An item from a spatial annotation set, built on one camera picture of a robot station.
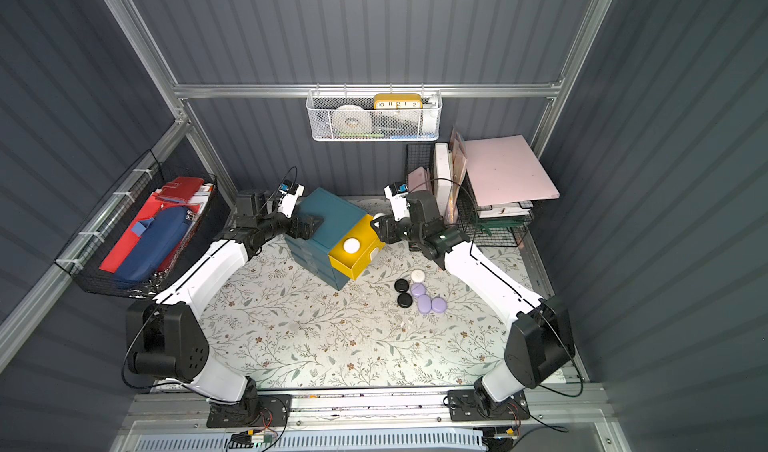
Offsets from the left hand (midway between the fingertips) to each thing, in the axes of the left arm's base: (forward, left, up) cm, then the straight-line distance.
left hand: (312, 213), depth 86 cm
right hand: (-6, -22, +2) cm, 23 cm away
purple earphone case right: (-18, -37, -22) cm, 47 cm away
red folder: (+1, +35, +8) cm, 35 cm away
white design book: (+12, -39, +3) cm, 41 cm away
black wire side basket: (-24, +41, +12) cm, 49 cm away
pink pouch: (+24, -33, -9) cm, 42 cm away
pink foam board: (+16, -59, +3) cm, 61 cm away
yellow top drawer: (-17, -13, -1) cm, 21 cm away
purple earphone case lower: (-18, -33, -22) cm, 44 cm away
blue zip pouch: (-15, +32, +8) cm, 36 cm away
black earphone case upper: (-11, -26, -23) cm, 37 cm away
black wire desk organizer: (+5, -54, -12) cm, 56 cm away
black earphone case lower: (-17, -27, -23) cm, 39 cm away
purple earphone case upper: (-13, -32, -22) cm, 40 cm away
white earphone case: (-9, -31, -21) cm, 39 cm away
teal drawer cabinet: (-9, 0, -8) cm, 12 cm away
